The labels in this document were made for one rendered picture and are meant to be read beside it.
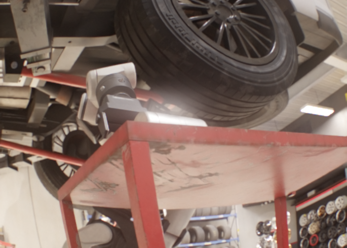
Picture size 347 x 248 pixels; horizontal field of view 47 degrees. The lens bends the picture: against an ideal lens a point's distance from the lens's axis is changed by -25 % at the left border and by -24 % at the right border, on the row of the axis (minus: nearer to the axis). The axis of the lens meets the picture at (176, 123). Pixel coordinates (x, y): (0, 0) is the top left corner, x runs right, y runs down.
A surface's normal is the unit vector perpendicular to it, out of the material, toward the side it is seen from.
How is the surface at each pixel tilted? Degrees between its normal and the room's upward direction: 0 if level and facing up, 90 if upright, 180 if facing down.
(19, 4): 180
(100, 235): 90
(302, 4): 97
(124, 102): 54
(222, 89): 162
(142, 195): 90
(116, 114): 143
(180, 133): 90
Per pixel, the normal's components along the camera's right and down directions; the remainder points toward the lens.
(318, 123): -0.87, -0.07
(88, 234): -0.09, -0.34
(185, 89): -0.29, 0.79
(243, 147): 0.14, 0.93
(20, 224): 0.49, -0.37
